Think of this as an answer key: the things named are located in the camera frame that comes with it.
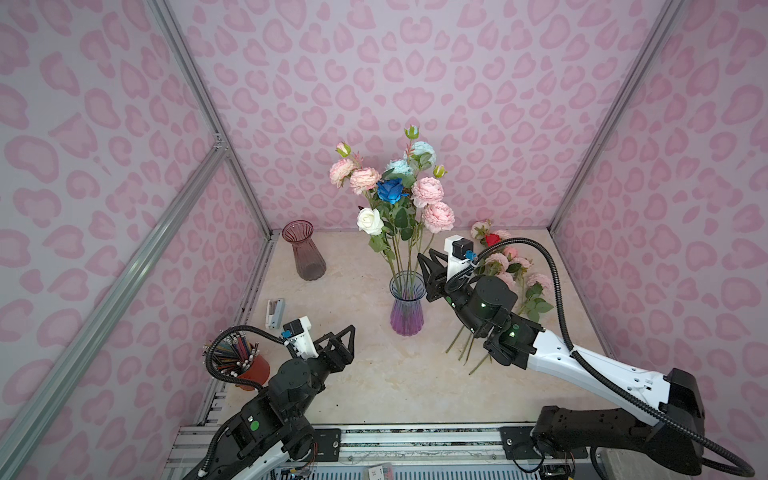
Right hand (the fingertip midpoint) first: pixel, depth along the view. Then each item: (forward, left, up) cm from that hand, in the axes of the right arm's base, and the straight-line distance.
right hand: (424, 251), depth 64 cm
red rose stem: (+33, -28, -32) cm, 53 cm away
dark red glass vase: (+19, +36, -29) cm, 50 cm away
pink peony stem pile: (+21, -30, -31) cm, 48 cm away
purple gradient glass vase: (+4, +3, -21) cm, 22 cm away
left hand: (-11, +17, -15) cm, 25 cm away
